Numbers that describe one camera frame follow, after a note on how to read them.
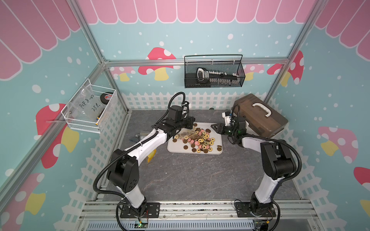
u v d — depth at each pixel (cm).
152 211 74
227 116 87
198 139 97
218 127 86
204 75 89
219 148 97
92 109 70
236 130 77
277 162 50
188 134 103
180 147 98
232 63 90
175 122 66
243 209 74
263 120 94
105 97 81
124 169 45
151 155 90
